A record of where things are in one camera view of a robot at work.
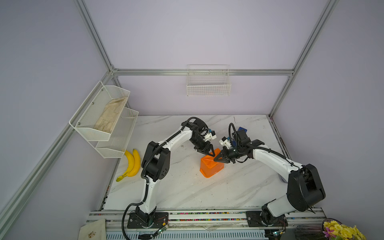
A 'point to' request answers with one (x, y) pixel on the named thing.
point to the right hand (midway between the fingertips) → (214, 159)
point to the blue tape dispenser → (242, 128)
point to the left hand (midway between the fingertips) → (209, 155)
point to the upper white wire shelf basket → (98, 114)
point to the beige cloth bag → (96, 230)
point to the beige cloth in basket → (108, 118)
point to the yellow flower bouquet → (337, 230)
